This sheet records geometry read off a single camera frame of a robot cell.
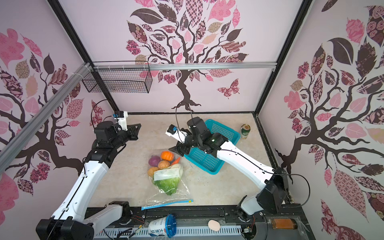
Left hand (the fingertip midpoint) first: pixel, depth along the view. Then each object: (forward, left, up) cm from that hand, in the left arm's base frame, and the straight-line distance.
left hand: (141, 126), depth 75 cm
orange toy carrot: (-7, -16, -25) cm, 31 cm away
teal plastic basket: (-6, -36, -29) cm, 46 cm away
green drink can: (+12, -61, -18) cm, 65 cm away
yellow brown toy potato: (-15, -3, -22) cm, 27 cm away
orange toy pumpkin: (-7, -11, -19) cm, 23 cm away
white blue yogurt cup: (-41, -14, -19) cm, 47 cm away
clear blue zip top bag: (-28, -7, -26) cm, 39 cm away
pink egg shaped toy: (-40, -37, -26) cm, 61 cm away
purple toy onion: (-8, -4, -21) cm, 23 cm away
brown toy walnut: (-12, -10, -19) cm, 25 cm away
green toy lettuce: (-20, -13, -21) cm, 32 cm away
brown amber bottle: (-40, -70, -23) cm, 84 cm away
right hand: (-7, -17, -1) cm, 19 cm away
